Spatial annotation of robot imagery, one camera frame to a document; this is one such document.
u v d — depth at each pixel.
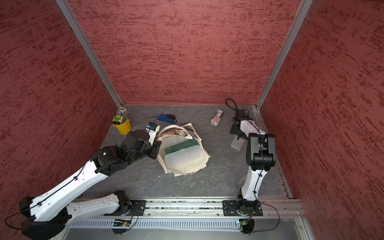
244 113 0.83
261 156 0.52
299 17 0.74
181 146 0.84
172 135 0.87
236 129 0.74
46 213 0.38
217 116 1.10
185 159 0.80
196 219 0.72
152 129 0.58
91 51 0.88
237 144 0.97
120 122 0.98
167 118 1.09
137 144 0.48
